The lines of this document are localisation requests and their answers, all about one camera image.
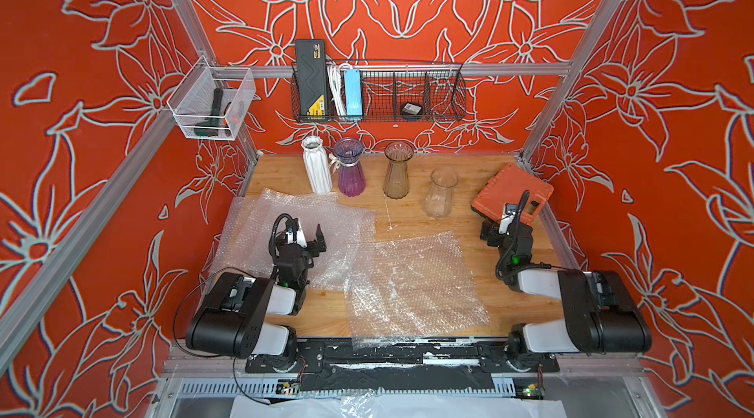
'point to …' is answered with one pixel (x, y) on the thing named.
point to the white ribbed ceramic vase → (317, 164)
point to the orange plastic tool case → (507, 186)
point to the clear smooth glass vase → (439, 198)
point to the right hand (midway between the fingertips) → (497, 218)
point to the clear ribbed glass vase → (396, 181)
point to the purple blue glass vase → (351, 181)
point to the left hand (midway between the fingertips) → (304, 226)
